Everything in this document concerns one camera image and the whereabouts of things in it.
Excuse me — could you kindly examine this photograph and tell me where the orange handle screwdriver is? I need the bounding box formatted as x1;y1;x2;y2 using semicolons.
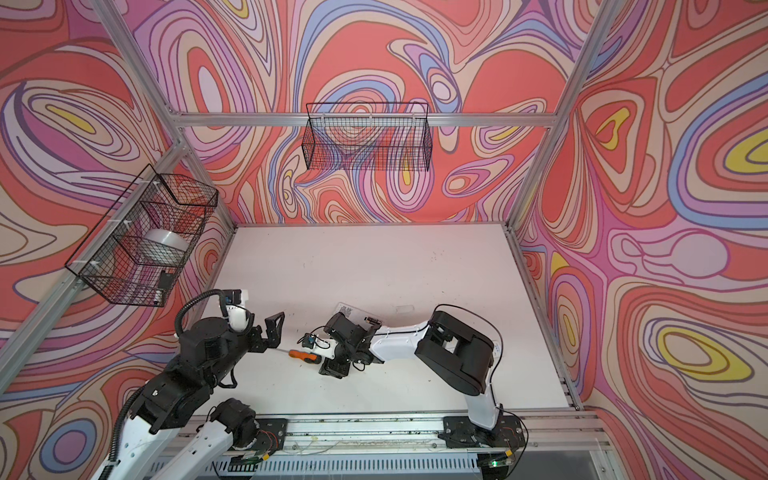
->
274;348;323;364

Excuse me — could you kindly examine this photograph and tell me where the long white remote control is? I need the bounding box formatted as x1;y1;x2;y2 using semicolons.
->
334;302;381;329

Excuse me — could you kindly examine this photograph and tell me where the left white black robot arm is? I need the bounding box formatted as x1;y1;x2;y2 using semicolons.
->
93;308;287;479

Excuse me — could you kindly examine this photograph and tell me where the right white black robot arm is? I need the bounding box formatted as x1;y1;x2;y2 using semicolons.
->
298;303;503;431

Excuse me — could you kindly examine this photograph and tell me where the small black item in basket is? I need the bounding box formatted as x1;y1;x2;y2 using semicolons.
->
157;270;175;291

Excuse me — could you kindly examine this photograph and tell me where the white bowl in basket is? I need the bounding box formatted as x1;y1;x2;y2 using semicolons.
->
144;228;189;252

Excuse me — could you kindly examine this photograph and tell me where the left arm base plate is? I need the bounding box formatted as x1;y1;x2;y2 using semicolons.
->
203;418;289;452

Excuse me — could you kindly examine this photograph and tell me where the left black wire basket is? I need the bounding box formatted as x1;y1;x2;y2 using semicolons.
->
65;165;219;307

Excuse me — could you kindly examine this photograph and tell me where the black wire basket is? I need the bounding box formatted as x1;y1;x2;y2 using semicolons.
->
65;165;219;307
301;101;433;173

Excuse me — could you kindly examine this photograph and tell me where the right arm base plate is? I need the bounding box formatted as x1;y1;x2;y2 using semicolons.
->
438;414;527;451

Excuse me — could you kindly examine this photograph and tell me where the back black wire basket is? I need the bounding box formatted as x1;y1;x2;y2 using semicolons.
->
301;101;433;173

